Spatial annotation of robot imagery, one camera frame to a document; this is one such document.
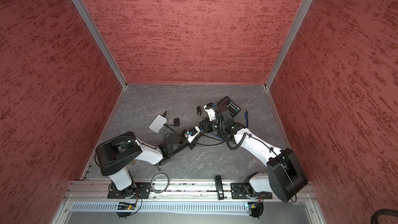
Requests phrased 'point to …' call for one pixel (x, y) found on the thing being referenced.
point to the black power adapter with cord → (176, 122)
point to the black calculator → (226, 104)
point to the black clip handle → (219, 186)
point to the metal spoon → (159, 168)
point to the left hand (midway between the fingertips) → (201, 132)
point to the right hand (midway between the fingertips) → (198, 127)
